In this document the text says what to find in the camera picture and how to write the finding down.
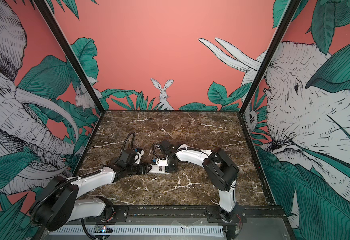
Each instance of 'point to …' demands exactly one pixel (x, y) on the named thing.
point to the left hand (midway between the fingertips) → (148, 165)
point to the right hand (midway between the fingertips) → (167, 165)
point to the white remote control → (156, 169)
